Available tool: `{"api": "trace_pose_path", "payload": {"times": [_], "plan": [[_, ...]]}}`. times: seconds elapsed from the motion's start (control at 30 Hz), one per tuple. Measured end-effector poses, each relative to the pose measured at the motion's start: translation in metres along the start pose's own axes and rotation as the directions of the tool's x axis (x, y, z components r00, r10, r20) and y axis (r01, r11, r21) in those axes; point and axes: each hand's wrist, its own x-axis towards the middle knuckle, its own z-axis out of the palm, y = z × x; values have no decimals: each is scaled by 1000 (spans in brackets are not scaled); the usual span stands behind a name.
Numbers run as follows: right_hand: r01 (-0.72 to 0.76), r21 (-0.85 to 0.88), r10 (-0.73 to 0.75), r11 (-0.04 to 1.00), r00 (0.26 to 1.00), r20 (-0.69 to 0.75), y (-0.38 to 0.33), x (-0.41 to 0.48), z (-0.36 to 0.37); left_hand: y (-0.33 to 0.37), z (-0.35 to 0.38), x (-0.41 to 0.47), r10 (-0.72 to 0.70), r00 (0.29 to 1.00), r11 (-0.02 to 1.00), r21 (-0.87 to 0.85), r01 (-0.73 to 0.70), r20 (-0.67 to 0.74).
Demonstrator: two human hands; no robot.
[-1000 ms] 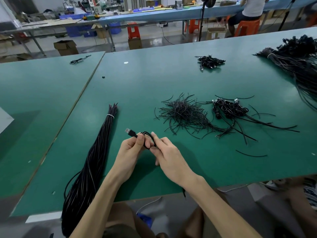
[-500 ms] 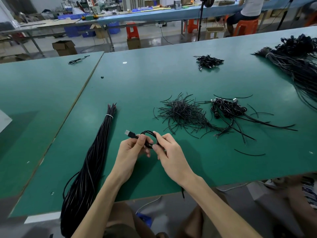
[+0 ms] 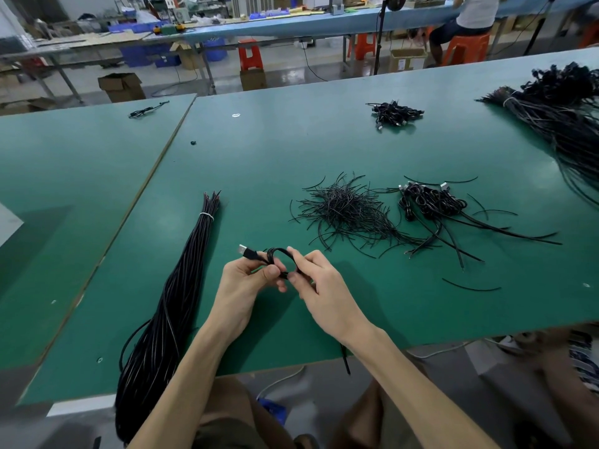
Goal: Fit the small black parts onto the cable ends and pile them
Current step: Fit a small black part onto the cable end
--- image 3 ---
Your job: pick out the person's right hand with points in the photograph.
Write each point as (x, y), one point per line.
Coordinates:
(328, 299)

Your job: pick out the person's left hand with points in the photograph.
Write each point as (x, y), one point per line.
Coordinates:
(239, 299)

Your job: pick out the person's left forearm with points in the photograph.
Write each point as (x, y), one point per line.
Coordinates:
(183, 393)

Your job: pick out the person's right forearm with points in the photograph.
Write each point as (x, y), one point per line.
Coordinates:
(421, 393)

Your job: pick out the person's brown shorts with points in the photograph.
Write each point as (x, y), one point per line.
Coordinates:
(225, 416)

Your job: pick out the person's right leg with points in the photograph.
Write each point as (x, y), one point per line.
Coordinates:
(573, 383)

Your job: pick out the blue plastic item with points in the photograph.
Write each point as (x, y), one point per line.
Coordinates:
(273, 411)

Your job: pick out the black sandal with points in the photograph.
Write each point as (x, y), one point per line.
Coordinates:
(307, 441)

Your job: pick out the small cardboard box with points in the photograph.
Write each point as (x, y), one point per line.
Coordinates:
(253, 79)

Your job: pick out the large white box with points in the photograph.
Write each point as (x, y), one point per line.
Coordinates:
(9, 224)

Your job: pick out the open cardboard box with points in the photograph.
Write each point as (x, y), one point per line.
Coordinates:
(121, 87)

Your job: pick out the red plastic stool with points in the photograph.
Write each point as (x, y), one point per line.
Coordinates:
(251, 55)

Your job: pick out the orange plastic stool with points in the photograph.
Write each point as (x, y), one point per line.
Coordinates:
(364, 46)
(465, 50)

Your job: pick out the black fan on stand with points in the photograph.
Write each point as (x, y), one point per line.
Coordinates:
(380, 32)

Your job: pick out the long blue workbench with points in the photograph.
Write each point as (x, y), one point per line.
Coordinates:
(318, 21)

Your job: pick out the black tripod stand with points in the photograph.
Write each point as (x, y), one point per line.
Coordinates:
(541, 21)

